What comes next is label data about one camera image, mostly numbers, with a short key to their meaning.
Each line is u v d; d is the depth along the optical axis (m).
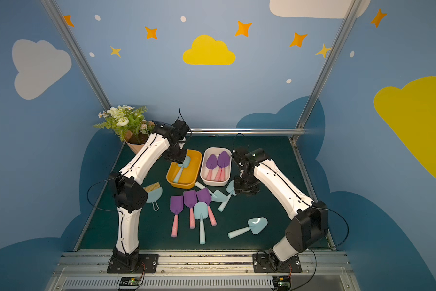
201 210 0.90
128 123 0.86
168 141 0.63
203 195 0.95
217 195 0.95
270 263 0.65
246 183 0.66
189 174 1.02
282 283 0.73
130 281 0.72
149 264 0.75
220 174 1.01
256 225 0.85
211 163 1.08
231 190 0.98
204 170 1.03
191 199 0.93
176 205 0.89
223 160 1.07
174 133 0.64
